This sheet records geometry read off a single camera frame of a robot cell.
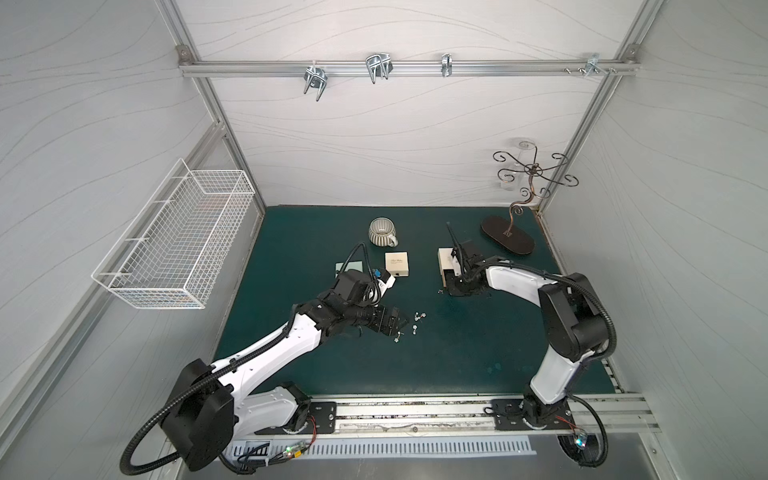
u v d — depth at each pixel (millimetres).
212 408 392
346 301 611
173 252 687
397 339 862
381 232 1052
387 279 724
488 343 882
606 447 689
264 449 718
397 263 1012
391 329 681
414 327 884
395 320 687
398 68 782
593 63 766
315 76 783
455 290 862
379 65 763
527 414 676
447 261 1002
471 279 704
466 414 753
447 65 783
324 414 734
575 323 486
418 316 908
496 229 1144
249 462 684
